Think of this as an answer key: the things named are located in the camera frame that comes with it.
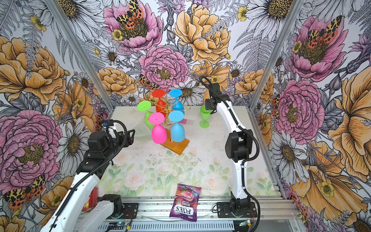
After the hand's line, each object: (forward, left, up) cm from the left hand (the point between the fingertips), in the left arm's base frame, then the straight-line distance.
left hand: (129, 135), depth 77 cm
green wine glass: (+12, -8, +10) cm, 18 cm away
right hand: (+24, -46, -4) cm, 53 cm away
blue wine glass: (+19, -25, +3) cm, 31 cm away
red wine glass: (+13, -16, +8) cm, 22 cm away
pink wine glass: (-1, -16, +2) cm, 16 cm away
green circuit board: (-37, +5, -24) cm, 44 cm away
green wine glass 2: (+22, -43, -9) cm, 49 cm away
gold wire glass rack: (+5, -24, -21) cm, 32 cm away
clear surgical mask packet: (+19, +2, -23) cm, 30 cm away
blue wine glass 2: (+1, -25, +3) cm, 26 cm away
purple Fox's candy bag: (-28, -29, -20) cm, 45 cm away
